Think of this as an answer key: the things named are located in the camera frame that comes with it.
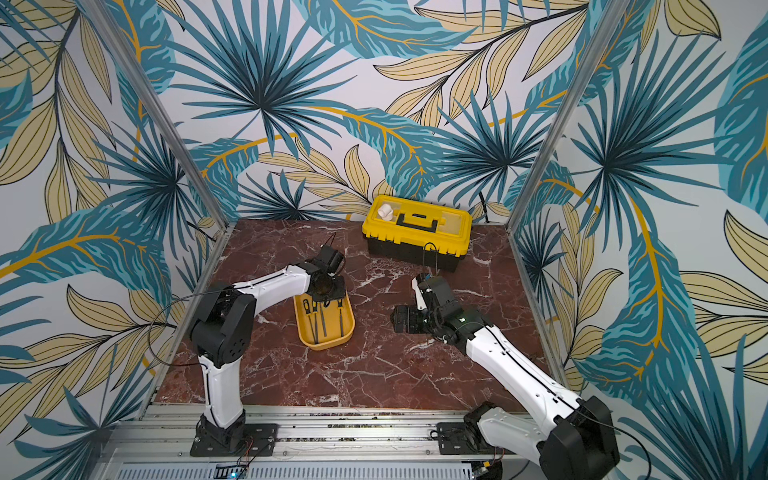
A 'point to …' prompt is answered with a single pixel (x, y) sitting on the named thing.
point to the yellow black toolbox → (417, 233)
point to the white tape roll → (385, 211)
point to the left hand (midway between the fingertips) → (340, 295)
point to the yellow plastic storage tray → (339, 322)
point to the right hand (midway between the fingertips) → (406, 316)
